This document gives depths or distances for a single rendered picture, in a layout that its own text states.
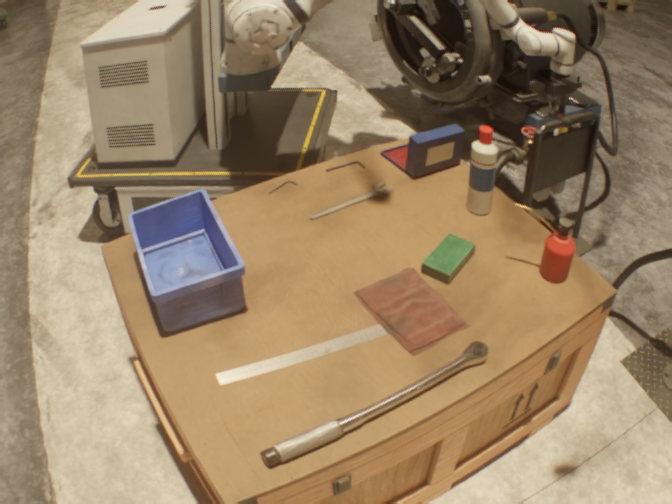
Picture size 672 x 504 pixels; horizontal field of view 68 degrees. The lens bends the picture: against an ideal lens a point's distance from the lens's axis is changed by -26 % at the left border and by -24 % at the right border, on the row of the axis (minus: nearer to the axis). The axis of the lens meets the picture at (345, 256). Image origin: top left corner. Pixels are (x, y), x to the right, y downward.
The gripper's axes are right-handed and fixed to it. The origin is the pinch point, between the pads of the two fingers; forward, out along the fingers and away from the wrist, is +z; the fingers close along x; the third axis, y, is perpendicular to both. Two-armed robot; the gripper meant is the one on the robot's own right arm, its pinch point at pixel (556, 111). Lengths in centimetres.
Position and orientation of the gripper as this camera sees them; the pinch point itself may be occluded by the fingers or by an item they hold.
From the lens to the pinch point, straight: 218.4
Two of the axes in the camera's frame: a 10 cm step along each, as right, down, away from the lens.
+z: 0.0, 7.7, 6.4
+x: -8.5, 3.3, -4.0
